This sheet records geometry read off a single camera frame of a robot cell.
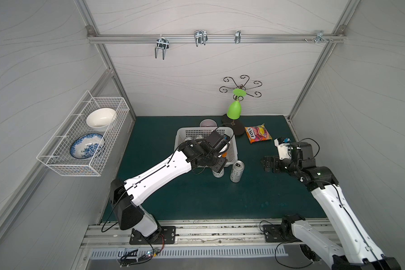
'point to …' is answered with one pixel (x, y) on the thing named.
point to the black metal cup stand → (237, 125)
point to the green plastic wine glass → (234, 111)
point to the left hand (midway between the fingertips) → (220, 162)
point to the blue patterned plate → (86, 146)
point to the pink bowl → (208, 122)
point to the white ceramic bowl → (99, 118)
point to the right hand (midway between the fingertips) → (271, 158)
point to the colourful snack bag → (257, 133)
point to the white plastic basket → (183, 134)
